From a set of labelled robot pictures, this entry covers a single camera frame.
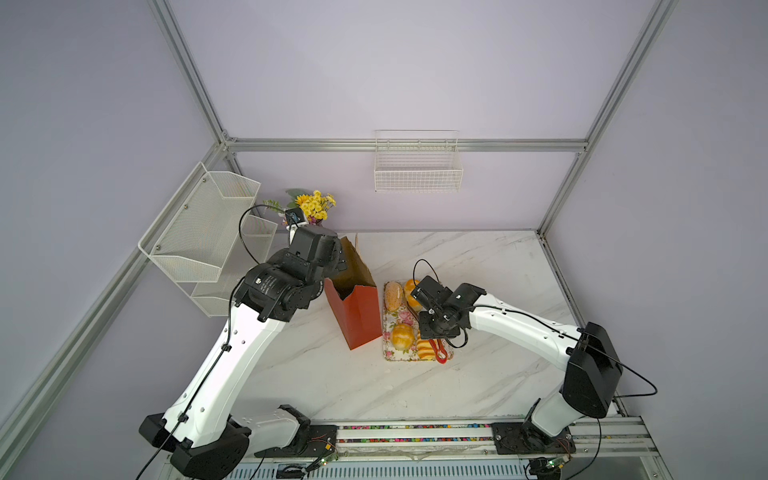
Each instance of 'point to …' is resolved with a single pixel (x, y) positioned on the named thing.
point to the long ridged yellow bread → (425, 350)
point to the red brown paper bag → (353, 298)
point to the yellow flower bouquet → (316, 206)
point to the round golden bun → (402, 337)
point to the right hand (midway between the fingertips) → (431, 334)
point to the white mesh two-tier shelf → (204, 242)
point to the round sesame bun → (393, 296)
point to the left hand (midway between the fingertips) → (314, 258)
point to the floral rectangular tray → (405, 316)
